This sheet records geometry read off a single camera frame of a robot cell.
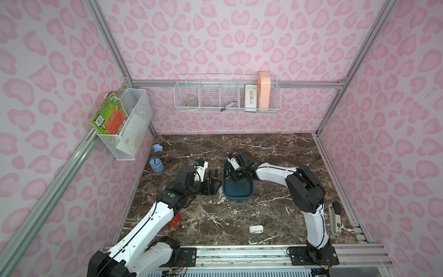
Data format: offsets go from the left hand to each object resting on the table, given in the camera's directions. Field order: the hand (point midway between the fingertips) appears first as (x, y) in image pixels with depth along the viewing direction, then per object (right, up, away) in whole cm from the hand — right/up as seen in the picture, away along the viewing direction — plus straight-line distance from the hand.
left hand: (216, 180), depth 78 cm
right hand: (+7, 0, +20) cm, 21 cm away
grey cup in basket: (-15, +40, +20) cm, 47 cm away
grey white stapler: (+56, -15, +4) cm, 58 cm away
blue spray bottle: (-34, +6, +18) cm, 39 cm away
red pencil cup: (-20, -21, +6) cm, 30 cm away
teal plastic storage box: (+12, -8, +15) cm, 21 cm away
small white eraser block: (+19, -22, 0) cm, 29 cm away
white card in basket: (+17, +41, +13) cm, 46 cm away
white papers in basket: (-40, +19, +4) cm, 44 cm away
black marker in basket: (+8, +40, +20) cm, 45 cm away
